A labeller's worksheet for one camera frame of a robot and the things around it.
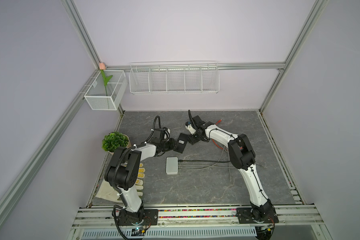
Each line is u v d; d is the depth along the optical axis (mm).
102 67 893
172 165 929
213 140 718
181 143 992
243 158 600
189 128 962
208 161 935
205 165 912
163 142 829
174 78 984
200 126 799
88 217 754
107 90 897
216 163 910
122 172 481
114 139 861
